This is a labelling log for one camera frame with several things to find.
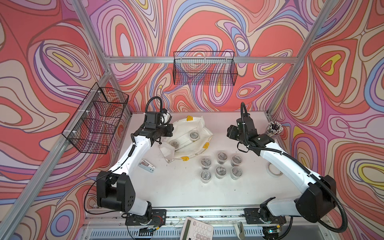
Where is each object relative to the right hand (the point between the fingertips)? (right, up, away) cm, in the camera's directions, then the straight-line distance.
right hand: (232, 133), depth 82 cm
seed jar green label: (-15, -24, 0) cm, 28 cm away
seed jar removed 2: (+2, -22, 0) cm, 22 cm away
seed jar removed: (-5, -15, +6) cm, 17 cm away
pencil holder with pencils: (+28, +3, +8) cm, 29 cm away
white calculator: (-21, -44, -14) cm, 51 cm away
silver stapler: (-50, -20, +6) cm, 54 cm away
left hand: (-33, +3, +2) cm, 33 cm away
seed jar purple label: (-14, -17, +5) cm, 23 cm away
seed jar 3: (+4, -16, +6) cm, 18 cm away
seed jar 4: (-6, -21, 0) cm, 22 cm away
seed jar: (-22, -2, +16) cm, 27 cm away
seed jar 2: (-34, -7, +13) cm, 37 cm away
